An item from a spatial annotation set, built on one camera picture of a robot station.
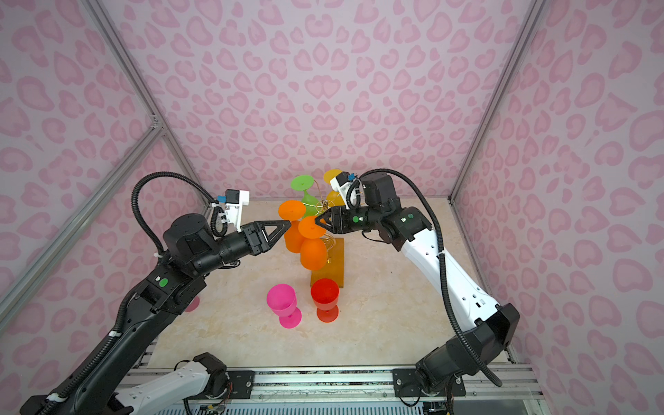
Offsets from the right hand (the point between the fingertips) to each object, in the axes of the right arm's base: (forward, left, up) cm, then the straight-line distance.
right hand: (321, 219), depth 66 cm
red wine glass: (-8, 0, -26) cm, 27 cm away
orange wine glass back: (+6, +9, -3) cm, 11 cm away
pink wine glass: (-11, +13, -25) cm, 30 cm away
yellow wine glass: (+19, -2, -11) cm, 22 cm away
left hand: (-6, +7, +6) cm, 11 cm away
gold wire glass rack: (+3, -1, -35) cm, 35 cm away
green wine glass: (+18, +7, -4) cm, 20 cm away
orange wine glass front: (-2, +3, -11) cm, 12 cm away
